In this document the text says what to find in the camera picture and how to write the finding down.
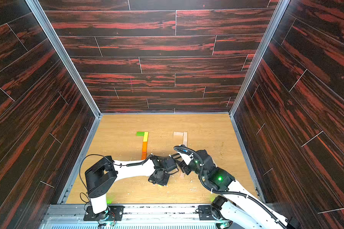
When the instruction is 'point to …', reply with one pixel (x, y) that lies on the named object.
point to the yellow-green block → (145, 136)
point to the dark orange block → (145, 146)
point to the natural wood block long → (185, 138)
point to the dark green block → (140, 133)
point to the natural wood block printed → (177, 133)
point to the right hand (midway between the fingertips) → (183, 153)
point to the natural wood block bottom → (182, 174)
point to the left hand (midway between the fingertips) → (165, 183)
